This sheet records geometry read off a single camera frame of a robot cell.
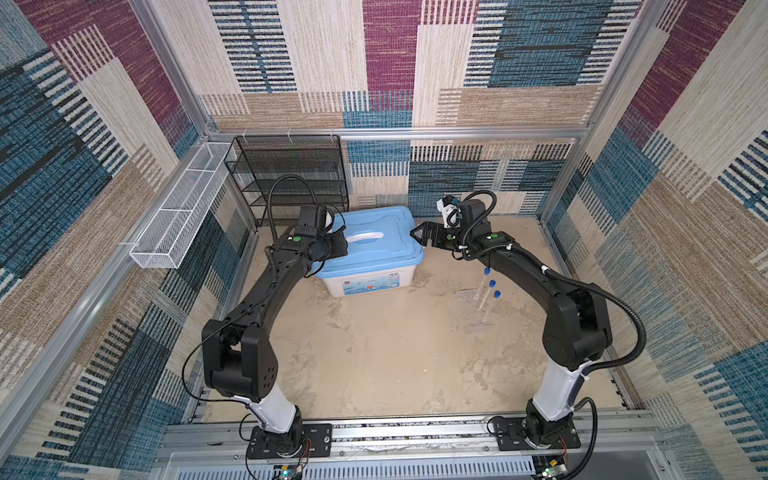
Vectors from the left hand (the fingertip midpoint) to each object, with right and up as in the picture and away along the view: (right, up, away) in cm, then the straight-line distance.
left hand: (343, 239), depth 86 cm
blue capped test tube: (+42, -13, -3) cm, 44 cm away
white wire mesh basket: (-53, +3, +7) cm, 54 cm away
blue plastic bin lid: (+10, 0, +5) cm, 11 cm away
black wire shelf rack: (-26, +24, +21) cm, 41 cm away
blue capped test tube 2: (+42, -15, -5) cm, 45 cm away
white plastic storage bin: (+8, -13, +7) cm, 17 cm away
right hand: (+23, 0, +2) cm, 23 cm away
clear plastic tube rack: (+40, -22, +7) cm, 46 cm away
